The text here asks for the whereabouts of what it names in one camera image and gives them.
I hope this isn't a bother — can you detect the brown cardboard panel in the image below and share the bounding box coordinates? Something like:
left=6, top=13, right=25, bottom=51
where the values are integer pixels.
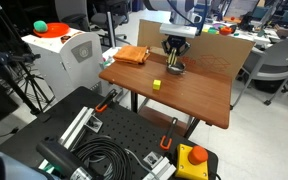
left=137, top=19, right=256, bottom=80

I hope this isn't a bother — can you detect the yellow emergency stop box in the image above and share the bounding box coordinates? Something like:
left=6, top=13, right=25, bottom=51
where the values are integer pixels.
left=174, top=143, right=210, bottom=180

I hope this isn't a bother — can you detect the coiled black cable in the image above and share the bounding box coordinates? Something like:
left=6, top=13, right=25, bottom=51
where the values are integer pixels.
left=71, top=135, right=132, bottom=180

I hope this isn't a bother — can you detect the brown wooden table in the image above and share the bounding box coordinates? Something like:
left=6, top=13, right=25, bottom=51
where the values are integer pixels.
left=98, top=51, right=233, bottom=130

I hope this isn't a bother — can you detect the folded orange cloth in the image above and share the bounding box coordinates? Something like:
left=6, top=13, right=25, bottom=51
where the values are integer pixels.
left=112, top=45, right=151, bottom=65

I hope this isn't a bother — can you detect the black camera tripod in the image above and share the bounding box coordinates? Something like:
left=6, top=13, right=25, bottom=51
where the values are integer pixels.
left=0, top=0, right=56, bottom=116

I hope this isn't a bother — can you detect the black perforated breadboard table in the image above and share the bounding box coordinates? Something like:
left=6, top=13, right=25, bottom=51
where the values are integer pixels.
left=0, top=86, right=219, bottom=180

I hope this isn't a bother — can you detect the short aluminium extrusion rail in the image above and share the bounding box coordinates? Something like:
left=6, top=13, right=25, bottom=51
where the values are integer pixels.
left=141, top=151, right=178, bottom=180

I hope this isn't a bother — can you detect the white machine cabinet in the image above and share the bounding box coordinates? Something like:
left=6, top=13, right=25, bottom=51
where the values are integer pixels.
left=21, top=27, right=104, bottom=102

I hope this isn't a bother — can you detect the silver metal pot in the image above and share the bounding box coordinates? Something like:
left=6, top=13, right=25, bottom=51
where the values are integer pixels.
left=165, top=60, right=187, bottom=76

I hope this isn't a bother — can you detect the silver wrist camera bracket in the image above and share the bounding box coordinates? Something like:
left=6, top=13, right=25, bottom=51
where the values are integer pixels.
left=159, top=22, right=198, bottom=38

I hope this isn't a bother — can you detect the yellow cube block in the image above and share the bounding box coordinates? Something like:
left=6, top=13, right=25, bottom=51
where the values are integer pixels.
left=152, top=79, right=162, bottom=91

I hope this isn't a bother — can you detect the orange plastic plate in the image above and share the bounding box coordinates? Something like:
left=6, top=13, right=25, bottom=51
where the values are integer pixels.
left=33, top=22, right=72, bottom=39

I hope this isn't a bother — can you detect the green ball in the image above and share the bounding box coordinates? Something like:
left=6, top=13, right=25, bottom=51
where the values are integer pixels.
left=33, top=20, right=49, bottom=34

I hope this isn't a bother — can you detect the long aluminium extrusion rail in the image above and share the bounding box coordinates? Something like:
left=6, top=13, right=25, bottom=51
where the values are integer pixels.
left=37, top=106, right=104, bottom=171

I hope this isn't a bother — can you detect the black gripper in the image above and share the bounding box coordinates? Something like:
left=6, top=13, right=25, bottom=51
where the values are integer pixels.
left=160, top=35, right=191, bottom=67

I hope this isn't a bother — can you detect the dark office chair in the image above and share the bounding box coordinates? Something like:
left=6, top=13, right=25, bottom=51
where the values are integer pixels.
left=54, top=0, right=132, bottom=46

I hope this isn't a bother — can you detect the black cylindrical camera mount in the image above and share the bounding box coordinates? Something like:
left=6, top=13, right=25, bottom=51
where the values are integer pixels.
left=36, top=137, right=93, bottom=180

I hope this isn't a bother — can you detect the orange black bar clamp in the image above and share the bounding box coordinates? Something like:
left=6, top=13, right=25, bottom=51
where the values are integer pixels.
left=95, top=88, right=118, bottom=113
left=159, top=116, right=179, bottom=151

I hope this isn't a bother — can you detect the grey plastic chair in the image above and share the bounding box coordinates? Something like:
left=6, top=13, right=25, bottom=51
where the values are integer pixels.
left=230, top=39, right=288, bottom=110

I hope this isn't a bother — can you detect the light blue robot base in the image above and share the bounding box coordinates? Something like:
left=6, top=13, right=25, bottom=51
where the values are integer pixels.
left=0, top=149, right=52, bottom=180

